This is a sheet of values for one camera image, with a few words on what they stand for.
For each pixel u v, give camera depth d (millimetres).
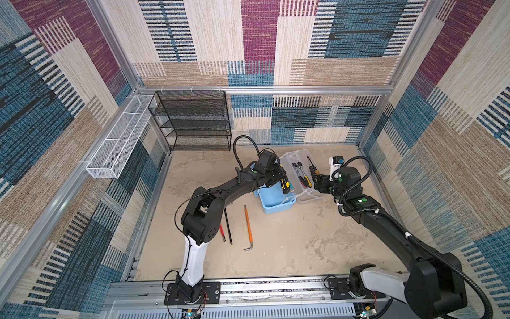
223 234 871
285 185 893
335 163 733
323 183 744
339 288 732
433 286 400
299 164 966
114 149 936
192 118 1087
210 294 733
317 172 942
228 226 893
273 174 807
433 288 400
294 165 964
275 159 761
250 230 893
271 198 964
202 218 525
